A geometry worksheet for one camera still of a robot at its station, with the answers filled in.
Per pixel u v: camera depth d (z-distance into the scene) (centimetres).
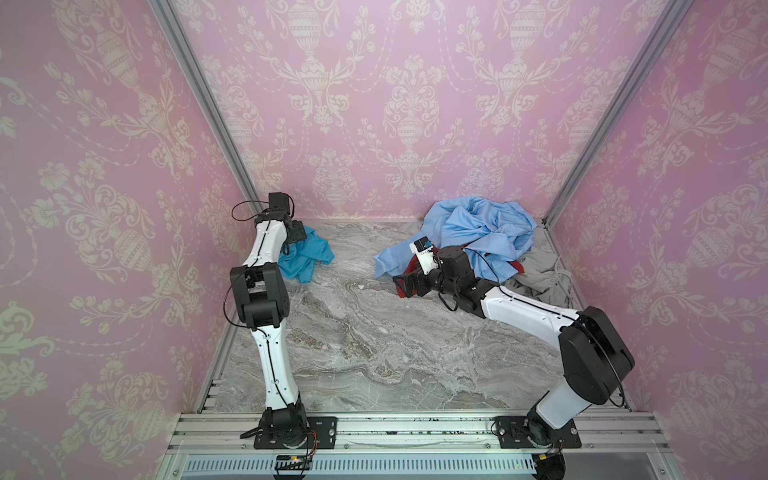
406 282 76
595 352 45
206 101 85
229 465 71
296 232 96
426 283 76
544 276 97
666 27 70
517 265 101
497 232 103
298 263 105
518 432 73
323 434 75
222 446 74
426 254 76
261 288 63
